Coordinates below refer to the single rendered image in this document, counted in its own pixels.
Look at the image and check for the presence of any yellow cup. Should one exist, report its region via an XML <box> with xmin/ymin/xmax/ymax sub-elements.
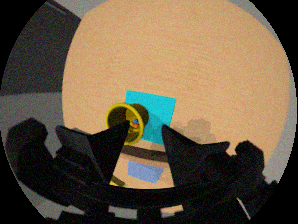
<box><xmin>105</xmin><ymin>103</ymin><xmax>149</xmax><ymax>145</ymax></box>

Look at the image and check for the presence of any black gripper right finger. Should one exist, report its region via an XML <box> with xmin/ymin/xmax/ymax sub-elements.
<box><xmin>161</xmin><ymin>124</ymin><xmax>230</xmax><ymax>186</ymax></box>

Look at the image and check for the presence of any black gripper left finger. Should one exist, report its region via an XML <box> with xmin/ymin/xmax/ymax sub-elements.
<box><xmin>56</xmin><ymin>120</ymin><xmax>130</xmax><ymax>185</ymax></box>

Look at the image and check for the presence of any yellow rectangular block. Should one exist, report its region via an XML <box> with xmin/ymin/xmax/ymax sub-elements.
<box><xmin>109</xmin><ymin>176</ymin><xmax>124</xmax><ymax>188</ymax></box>

